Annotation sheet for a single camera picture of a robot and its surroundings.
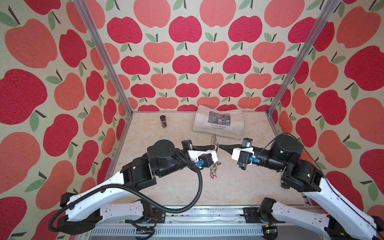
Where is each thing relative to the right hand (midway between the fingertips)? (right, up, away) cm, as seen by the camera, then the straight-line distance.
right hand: (227, 139), depth 52 cm
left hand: (-5, -2, -2) cm, 6 cm away
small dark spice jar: (-33, +8, +55) cm, 65 cm away
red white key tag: (-4, -16, +10) cm, 19 cm away
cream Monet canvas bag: (+13, +6, +52) cm, 54 cm away
